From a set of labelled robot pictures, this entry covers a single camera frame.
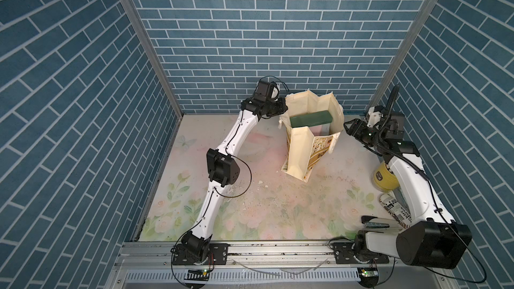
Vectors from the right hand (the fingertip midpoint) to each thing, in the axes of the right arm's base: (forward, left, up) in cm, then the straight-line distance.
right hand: (351, 127), depth 79 cm
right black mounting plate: (-40, +2, -27) cm, 49 cm away
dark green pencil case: (+12, +14, -9) cm, 20 cm away
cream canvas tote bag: (-4, +17, -10) cm, 20 cm away
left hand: (+12, +22, -2) cm, 26 cm away
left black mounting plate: (-44, +49, -27) cm, 71 cm away
